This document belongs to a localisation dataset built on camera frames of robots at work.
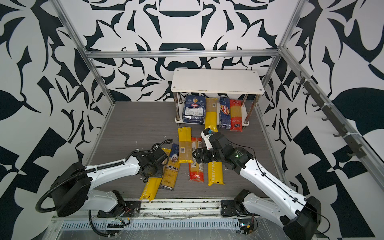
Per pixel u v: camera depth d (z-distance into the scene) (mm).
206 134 668
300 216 381
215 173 831
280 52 883
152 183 780
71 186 417
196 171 830
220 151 548
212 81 1141
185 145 930
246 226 709
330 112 551
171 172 831
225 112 1014
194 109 991
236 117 1007
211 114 1014
